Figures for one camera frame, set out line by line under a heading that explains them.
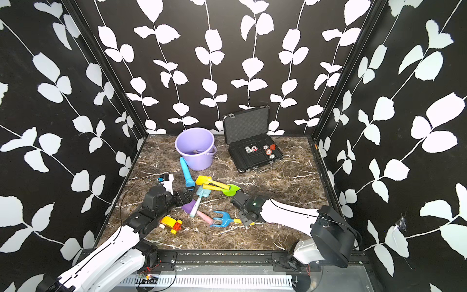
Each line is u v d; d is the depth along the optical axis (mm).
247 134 1115
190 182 935
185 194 717
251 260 756
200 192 926
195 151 1100
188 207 875
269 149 1113
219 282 701
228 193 946
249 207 632
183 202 715
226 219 837
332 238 426
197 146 1078
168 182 728
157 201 601
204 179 980
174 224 793
